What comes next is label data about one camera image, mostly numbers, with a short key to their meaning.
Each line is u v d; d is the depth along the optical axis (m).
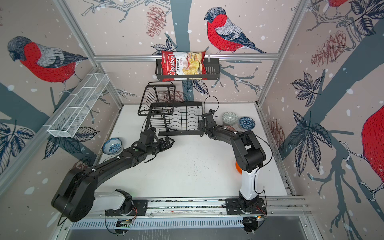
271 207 0.74
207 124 0.78
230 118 1.10
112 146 0.95
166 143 0.79
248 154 0.51
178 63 0.88
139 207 0.73
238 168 0.82
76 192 0.41
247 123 1.07
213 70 0.95
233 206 0.73
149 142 0.69
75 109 0.76
